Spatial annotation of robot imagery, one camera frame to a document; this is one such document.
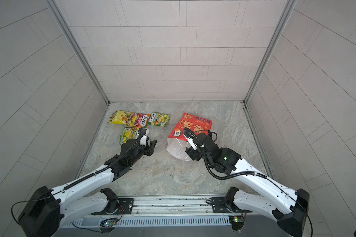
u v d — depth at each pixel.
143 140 0.71
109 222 0.64
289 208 0.38
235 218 0.69
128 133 0.94
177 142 0.94
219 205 0.71
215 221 0.68
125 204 0.71
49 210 0.38
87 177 0.49
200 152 0.53
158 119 1.02
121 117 1.02
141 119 1.02
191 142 0.62
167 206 0.72
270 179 0.42
